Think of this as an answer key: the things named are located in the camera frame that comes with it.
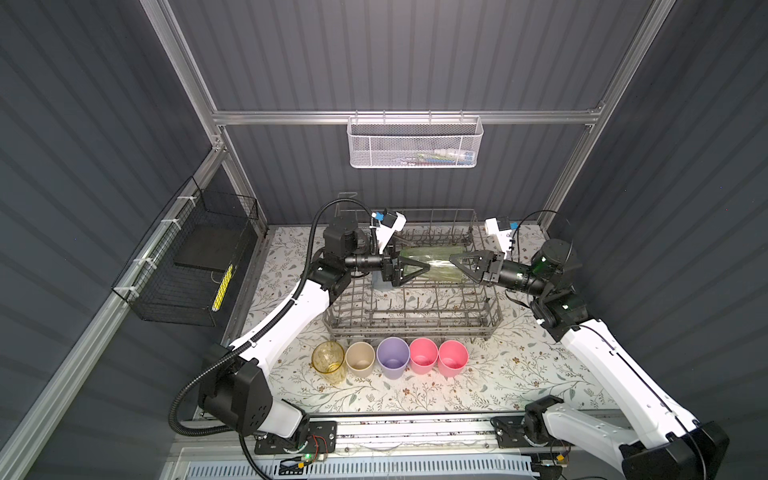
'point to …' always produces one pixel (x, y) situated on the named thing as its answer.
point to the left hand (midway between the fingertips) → (424, 257)
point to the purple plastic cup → (393, 355)
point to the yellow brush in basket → (222, 289)
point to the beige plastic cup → (360, 357)
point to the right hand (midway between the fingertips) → (454, 266)
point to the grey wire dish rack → (371, 305)
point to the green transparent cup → (441, 266)
